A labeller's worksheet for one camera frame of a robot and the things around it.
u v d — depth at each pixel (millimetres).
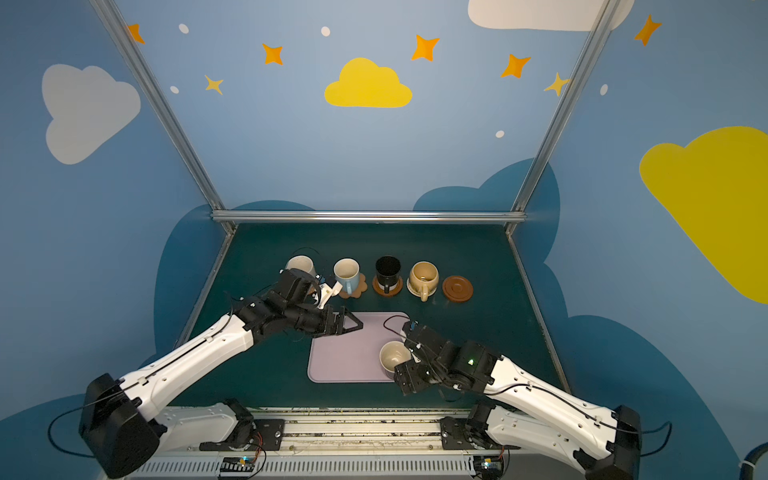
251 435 681
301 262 986
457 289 1034
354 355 879
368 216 1315
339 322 658
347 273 993
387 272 979
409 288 1034
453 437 745
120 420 379
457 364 517
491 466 733
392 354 868
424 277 1021
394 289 1006
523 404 458
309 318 646
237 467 731
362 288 1028
